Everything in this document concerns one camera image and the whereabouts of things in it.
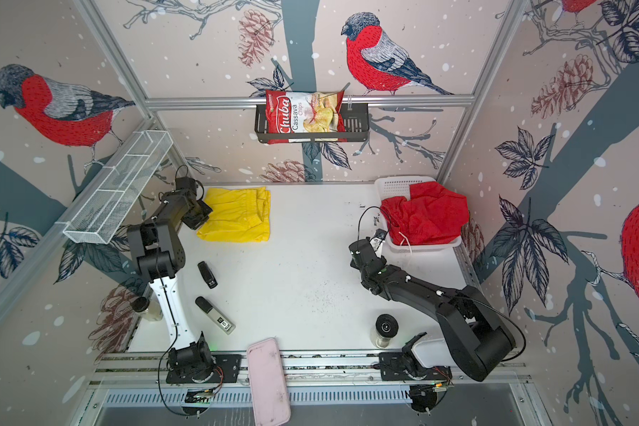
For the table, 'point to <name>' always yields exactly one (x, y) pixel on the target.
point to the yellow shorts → (240, 215)
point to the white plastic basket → (396, 186)
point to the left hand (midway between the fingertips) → (203, 215)
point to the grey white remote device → (215, 315)
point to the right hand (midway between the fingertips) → (360, 255)
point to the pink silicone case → (270, 393)
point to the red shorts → (433, 215)
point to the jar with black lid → (386, 328)
